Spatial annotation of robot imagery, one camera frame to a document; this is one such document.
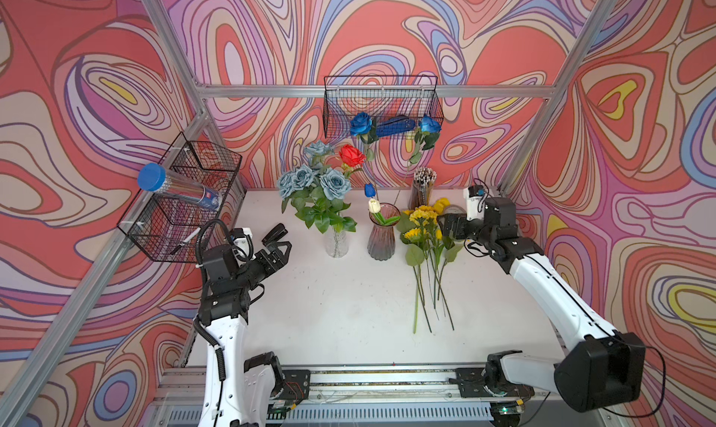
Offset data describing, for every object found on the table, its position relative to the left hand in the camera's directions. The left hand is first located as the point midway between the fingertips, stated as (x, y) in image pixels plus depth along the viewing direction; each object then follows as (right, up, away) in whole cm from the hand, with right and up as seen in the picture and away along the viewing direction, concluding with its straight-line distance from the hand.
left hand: (284, 250), depth 75 cm
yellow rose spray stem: (+37, +6, +29) cm, 48 cm away
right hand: (+48, +7, +7) cm, 49 cm away
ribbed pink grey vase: (+27, +9, +6) cm, 30 cm away
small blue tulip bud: (+23, +17, +6) cm, 30 cm away
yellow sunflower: (+52, -3, +23) cm, 57 cm away
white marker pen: (-26, +3, -1) cm, 27 cm away
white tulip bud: (+24, +12, 0) cm, 27 cm away
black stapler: (-10, +3, +27) cm, 29 cm away
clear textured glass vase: (+12, -1, +21) cm, 25 cm away
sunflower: (+39, -4, +19) cm, 44 cm away
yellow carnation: (+44, +9, +23) cm, 50 cm away
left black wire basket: (-31, +7, -1) cm, 31 cm away
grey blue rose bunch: (+9, +15, -3) cm, 18 cm away
